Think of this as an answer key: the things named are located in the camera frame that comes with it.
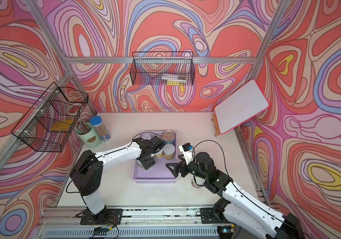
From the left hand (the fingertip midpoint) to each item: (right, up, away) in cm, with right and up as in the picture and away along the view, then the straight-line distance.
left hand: (145, 158), depth 89 cm
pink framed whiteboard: (+70, +37, +17) cm, 81 cm away
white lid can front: (-1, +12, +10) cm, 16 cm away
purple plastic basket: (+8, -9, +2) cm, 12 cm away
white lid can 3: (-2, -1, -8) cm, 8 cm away
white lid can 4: (+28, -13, -6) cm, 32 cm away
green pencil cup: (-35, +14, 0) cm, 38 cm away
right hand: (+17, +1, -15) cm, 22 cm away
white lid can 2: (+8, +2, +4) cm, 9 cm away
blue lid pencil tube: (-31, +23, +2) cm, 38 cm away
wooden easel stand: (+48, +16, +13) cm, 52 cm away
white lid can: (+14, +5, 0) cm, 15 cm away
